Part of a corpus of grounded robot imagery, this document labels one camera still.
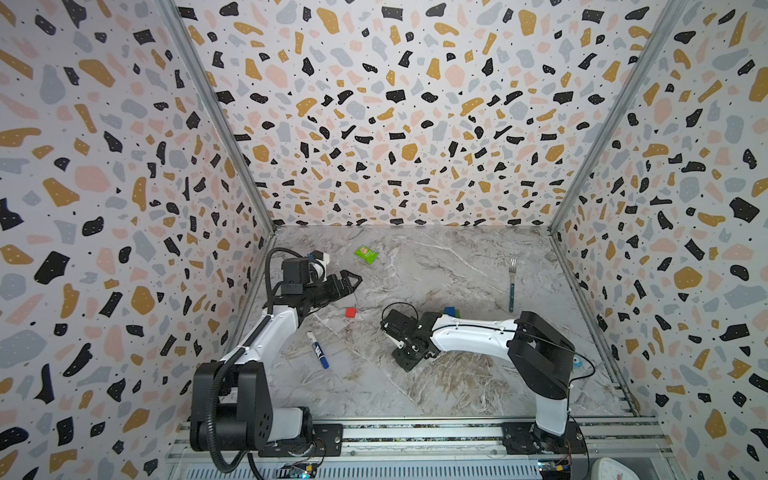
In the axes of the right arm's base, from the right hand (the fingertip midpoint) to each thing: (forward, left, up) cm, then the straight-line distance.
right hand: (398, 354), depth 86 cm
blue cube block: (+12, -15, +5) cm, 20 cm away
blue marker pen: (+1, +24, 0) cm, 24 cm away
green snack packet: (+39, +13, -2) cm, 41 cm away
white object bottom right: (-26, -49, 0) cm, 55 cm away
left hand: (+16, +14, +15) cm, 26 cm away
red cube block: (+15, +16, -2) cm, 22 cm away
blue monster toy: (-1, -52, -1) cm, 52 cm away
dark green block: (+11, -18, +5) cm, 21 cm away
